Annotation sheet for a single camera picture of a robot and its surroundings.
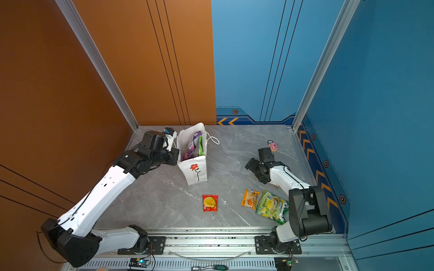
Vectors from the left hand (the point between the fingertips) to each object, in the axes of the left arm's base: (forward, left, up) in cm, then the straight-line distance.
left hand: (179, 150), depth 75 cm
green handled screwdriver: (-41, -18, -25) cm, 51 cm away
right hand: (+3, -35, -20) cm, 40 cm away
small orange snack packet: (-12, -34, -24) cm, 43 cm away
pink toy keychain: (+21, -51, -22) cm, 59 cm away
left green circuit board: (-39, +15, -28) cm, 50 cm away
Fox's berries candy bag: (+4, -4, -3) cm, 7 cm away
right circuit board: (-39, -46, -26) cm, 65 cm away
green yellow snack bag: (-18, -45, -22) cm, 54 cm away
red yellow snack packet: (-15, -14, -24) cm, 31 cm away
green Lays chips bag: (+4, -9, -4) cm, 11 cm away
